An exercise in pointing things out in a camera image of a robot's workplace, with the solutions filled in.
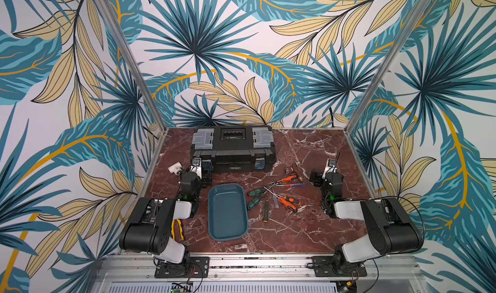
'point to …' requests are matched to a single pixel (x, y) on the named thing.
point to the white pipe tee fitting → (175, 168)
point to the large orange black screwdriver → (289, 202)
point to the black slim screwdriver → (266, 212)
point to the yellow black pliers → (173, 229)
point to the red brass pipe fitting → (289, 170)
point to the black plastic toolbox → (234, 149)
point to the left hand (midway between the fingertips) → (198, 170)
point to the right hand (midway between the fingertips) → (326, 169)
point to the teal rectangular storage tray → (227, 212)
